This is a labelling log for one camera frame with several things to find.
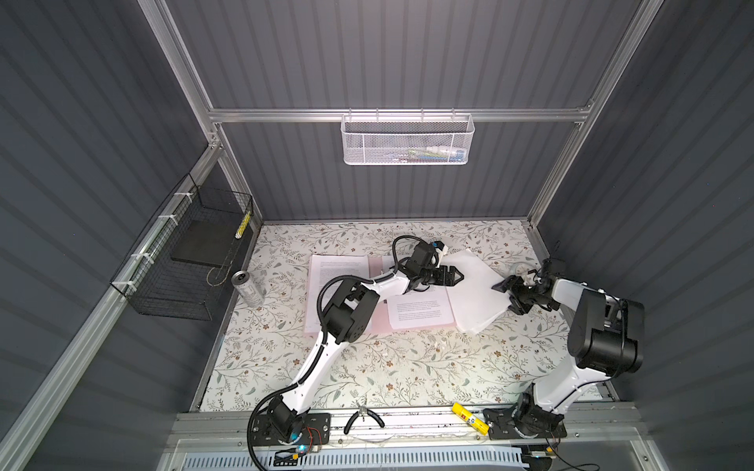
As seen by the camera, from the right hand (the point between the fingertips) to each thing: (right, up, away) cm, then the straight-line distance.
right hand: (503, 294), depth 95 cm
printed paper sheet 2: (-25, -4, 0) cm, 25 cm away
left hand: (-14, +6, +4) cm, 16 cm away
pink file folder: (-41, -7, -3) cm, 42 cm away
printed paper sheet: (-61, +8, +7) cm, 62 cm away
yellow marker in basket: (-79, +22, -14) cm, 83 cm away
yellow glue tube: (-17, -28, -22) cm, 40 cm away
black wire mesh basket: (-90, +11, -23) cm, 93 cm away
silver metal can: (-81, +3, -7) cm, 81 cm away
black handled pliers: (-45, -28, -19) cm, 56 cm away
